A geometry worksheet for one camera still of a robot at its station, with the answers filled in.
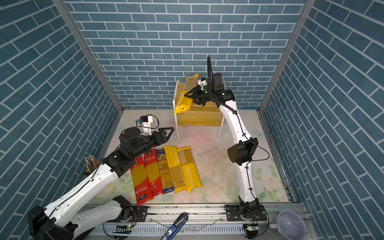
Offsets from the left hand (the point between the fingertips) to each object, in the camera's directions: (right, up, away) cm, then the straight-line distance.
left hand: (171, 131), depth 69 cm
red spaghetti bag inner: (-13, -25, +15) cm, 32 cm away
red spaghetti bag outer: (-20, -29, +14) cm, 38 cm away
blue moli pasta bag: (-6, -27, +14) cm, 31 cm away
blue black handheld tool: (+4, -42, -2) cm, 42 cm away
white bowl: (+57, -45, +1) cm, 72 cm away
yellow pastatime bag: (+7, -24, +17) cm, 30 cm away
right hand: (+5, +19, +9) cm, 22 cm away
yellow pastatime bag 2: (-1, -23, +18) cm, 29 cm away
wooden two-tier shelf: (+19, +9, +27) cm, 34 cm away
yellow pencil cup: (-41, -17, +5) cm, 45 cm away
